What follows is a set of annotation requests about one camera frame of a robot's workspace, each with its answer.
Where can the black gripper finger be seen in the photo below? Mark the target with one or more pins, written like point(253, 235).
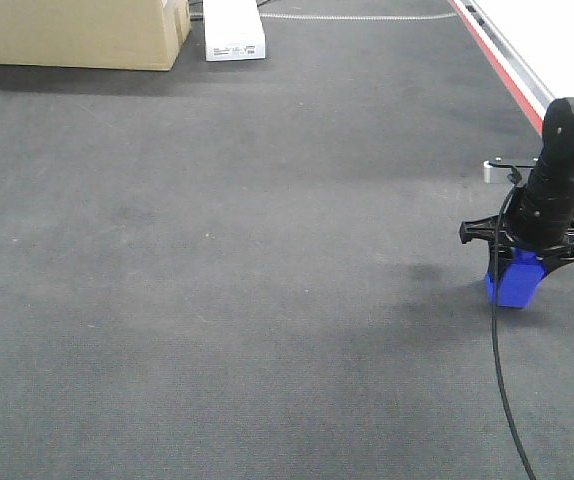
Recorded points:
point(504, 254)
point(557, 262)

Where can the large brown cardboard box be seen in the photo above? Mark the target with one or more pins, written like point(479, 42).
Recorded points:
point(67, 35)

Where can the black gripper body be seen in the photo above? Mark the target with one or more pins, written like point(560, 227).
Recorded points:
point(467, 233)

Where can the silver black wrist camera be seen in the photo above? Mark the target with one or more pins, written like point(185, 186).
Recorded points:
point(492, 172)

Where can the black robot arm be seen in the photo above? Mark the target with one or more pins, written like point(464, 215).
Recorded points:
point(562, 150)

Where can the blue plastic box with cap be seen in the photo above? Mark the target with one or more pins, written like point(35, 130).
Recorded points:
point(517, 285)

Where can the conveyor with dark grey belt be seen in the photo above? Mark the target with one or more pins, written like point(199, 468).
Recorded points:
point(217, 250)

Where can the white flat carton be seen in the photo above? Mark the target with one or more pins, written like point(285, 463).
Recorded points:
point(232, 30)

